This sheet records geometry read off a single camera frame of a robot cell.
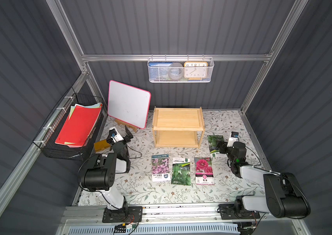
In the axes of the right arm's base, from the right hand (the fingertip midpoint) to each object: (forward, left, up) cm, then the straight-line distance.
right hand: (228, 139), depth 90 cm
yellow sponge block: (+1, +84, -9) cm, 84 cm away
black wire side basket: (-17, +88, +26) cm, 94 cm away
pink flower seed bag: (-16, +16, -11) cm, 25 cm away
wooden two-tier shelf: (+1, +32, +11) cm, 34 cm away
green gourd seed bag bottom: (+3, +6, -9) cm, 11 cm away
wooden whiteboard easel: (+15, +67, -6) cm, 69 cm away
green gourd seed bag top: (-18, +30, -10) cm, 36 cm away
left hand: (+2, +68, +8) cm, 69 cm away
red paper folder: (-5, +80, +23) cm, 83 cm away
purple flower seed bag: (-14, +42, -10) cm, 46 cm away
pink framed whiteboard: (+28, +67, +4) cm, 73 cm away
